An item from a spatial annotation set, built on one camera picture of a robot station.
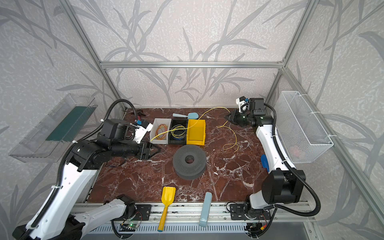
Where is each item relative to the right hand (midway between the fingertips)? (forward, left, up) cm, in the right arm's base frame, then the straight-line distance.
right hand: (225, 112), depth 79 cm
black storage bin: (+14, +27, -26) cm, 40 cm away
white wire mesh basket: (-19, -30, +6) cm, 36 cm away
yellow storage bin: (+4, +17, -29) cm, 34 cm away
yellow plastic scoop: (-35, +31, -28) cm, 54 cm away
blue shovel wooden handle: (-16, -26, -29) cm, 42 cm away
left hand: (-22, +31, +4) cm, 38 cm away
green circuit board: (-48, +46, -28) cm, 72 cm away
